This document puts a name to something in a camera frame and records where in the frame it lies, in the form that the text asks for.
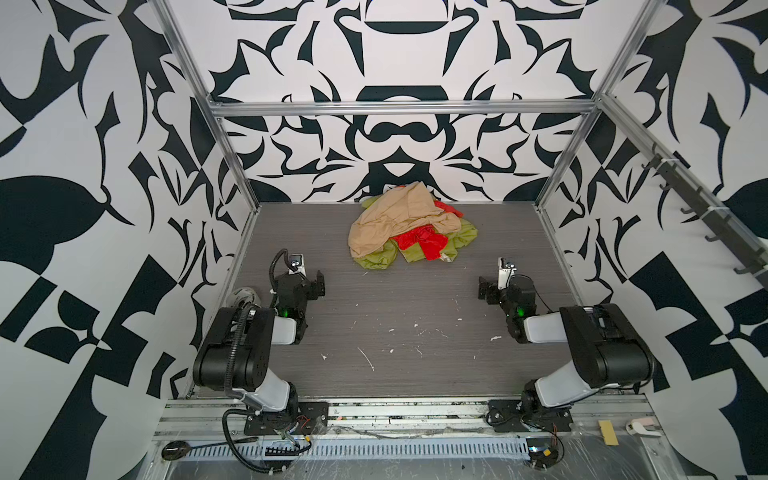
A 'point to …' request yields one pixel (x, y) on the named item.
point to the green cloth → (384, 257)
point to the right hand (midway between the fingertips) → (499, 274)
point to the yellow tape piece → (608, 432)
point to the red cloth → (433, 243)
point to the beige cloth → (394, 212)
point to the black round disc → (174, 450)
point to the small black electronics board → (542, 451)
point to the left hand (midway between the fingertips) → (302, 268)
